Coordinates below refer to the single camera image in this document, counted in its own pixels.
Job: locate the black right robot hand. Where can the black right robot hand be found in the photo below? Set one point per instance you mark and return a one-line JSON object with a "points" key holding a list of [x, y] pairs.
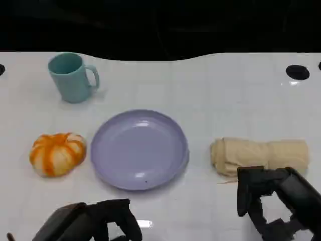
{"points": [[298, 190]]}

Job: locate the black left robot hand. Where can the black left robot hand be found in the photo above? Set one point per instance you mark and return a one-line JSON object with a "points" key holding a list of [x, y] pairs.
{"points": [[75, 223]]}

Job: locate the beige towel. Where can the beige towel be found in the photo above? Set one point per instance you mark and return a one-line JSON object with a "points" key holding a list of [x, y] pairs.
{"points": [[258, 153]]}

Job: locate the orange and white bread roll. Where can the orange and white bread roll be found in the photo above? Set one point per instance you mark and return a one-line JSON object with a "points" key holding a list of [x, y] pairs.
{"points": [[57, 154]]}

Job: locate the beige loose thread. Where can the beige loose thread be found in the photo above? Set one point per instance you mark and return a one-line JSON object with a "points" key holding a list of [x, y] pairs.
{"points": [[227, 181]]}

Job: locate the lilac plate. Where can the lilac plate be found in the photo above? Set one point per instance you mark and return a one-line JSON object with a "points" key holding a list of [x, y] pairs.
{"points": [[140, 150]]}

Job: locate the pale green mug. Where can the pale green mug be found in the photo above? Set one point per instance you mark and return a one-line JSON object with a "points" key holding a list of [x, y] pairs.
{"points": [[72, 80]]}

